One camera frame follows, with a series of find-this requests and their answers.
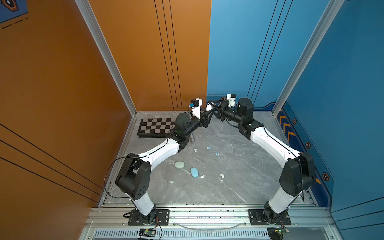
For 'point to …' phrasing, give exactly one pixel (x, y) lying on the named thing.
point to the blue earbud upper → (209, 147)
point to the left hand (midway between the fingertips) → (211, 107)
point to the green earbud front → (171, 182)
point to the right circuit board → (276, 233)
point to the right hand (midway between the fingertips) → (207, 105)
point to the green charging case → (179, 164)
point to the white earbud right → (222, 175)
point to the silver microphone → (191, 138)
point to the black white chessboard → (156, 128)
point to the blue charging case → (194, 172)
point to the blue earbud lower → (216, 153)
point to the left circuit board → (147, 232)
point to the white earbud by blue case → (202, 176)
